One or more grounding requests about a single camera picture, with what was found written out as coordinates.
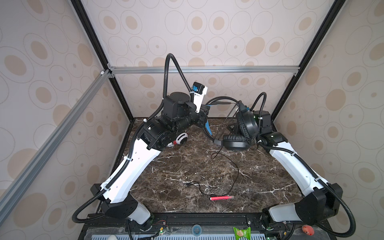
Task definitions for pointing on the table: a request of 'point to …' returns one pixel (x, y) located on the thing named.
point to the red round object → (308, 230)
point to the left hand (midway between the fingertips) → (213, 106)
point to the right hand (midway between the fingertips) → (228, 125)
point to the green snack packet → (242, 234)
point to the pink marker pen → (221, 198)
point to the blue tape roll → (196, 230)
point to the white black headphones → (181, 139)
